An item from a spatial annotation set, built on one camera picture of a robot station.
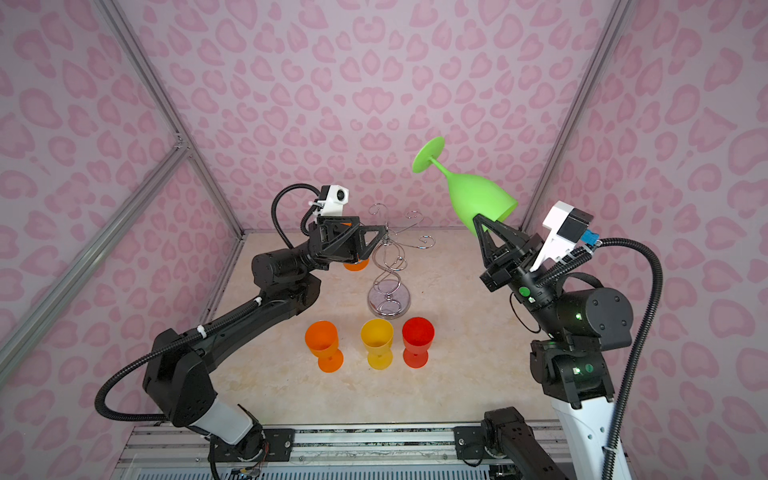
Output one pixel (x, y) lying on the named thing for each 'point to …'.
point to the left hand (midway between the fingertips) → (365, 236)
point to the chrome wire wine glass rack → (386, 298)
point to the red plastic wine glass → (418, 336)
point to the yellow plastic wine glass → (377, 336)
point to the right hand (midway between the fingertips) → (475, 221)
